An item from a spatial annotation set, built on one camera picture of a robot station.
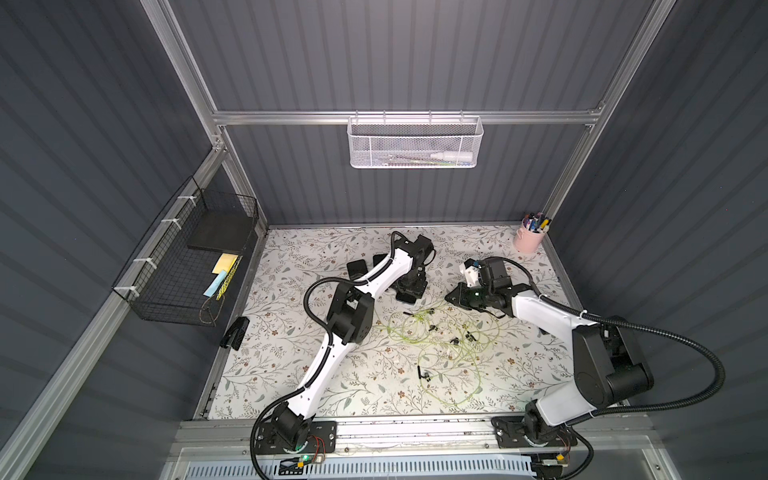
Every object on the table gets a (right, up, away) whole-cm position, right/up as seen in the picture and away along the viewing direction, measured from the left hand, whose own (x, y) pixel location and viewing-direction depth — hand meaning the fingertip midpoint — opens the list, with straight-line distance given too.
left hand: (414, 295), depth 99 cm
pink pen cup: (+42, +19, +6) cm, 47 cm away
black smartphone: (-2, -1, -2) cm, 3 cm away
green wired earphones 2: (-1, -9, -8) cm, 12 cm away
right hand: (+11, +1, -10) cm, 14 cm away
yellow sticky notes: (-51, +12, -23) cm, 57 cm away
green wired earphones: (+12, -12, -8) cm, 19 cm away
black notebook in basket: (-54, +20, -17) cm, 60 cm away
